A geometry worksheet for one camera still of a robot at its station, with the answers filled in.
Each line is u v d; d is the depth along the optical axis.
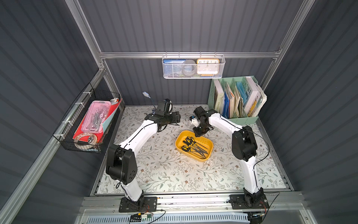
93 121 0.71
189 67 0.90
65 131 0.61
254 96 0.96
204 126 0.82
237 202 0.73
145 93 0.97
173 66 0.84
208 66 0.89
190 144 0.95
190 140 0.97
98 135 0.69
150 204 0.74
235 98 0.96
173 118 0.78
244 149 0.57
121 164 0.46
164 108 0.67
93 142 0.65
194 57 0.89
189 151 0.91
